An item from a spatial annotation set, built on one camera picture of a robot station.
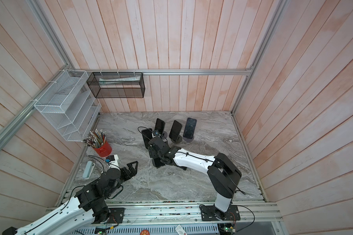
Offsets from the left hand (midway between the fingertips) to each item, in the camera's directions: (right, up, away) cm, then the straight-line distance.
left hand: (133, 168), depth 77 cm
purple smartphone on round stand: (+33, +22, +20) cm, 44 cm away
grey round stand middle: (+25, +13, +27) cm, 40 cm away
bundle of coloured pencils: (-23, +15, +4) cm, 28 cm away
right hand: (+10, +10, +9) cm, 17 cm away
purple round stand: (+32, +13, +24) cm, 42 cm away
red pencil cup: (-21, +7, +13) cm, 26 cm away
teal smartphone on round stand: (+23, +20, +19) cm, 36 cm away
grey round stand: (+16, +16, +26) cm, 34 cm away
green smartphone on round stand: (+12, +23, +30) cm, 39 cm away
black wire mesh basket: (-13, +49, +12) cm, 52 cm away
